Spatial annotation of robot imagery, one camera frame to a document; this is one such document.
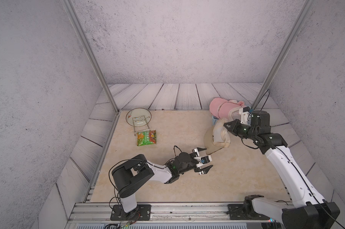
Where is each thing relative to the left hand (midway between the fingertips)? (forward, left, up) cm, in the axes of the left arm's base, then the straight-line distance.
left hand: (210, 157), depth 79 cm
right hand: (+10, -7, +16) cm, 20 cm away
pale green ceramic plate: (+30, +44, -4) cm, 53 cm away
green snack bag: (+21, +38, -9) cm, 45 cm away
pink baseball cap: (+43, -17, -4) cm, 46 cm away
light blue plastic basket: (+32, -10, -6) cm, 34 cm away
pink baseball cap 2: (+46, -32, -2) cm, 56 cm away
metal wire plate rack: (+27, +48, -11) cm, 56 cm away
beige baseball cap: (+6, -3, +10) cm, 12 cm away
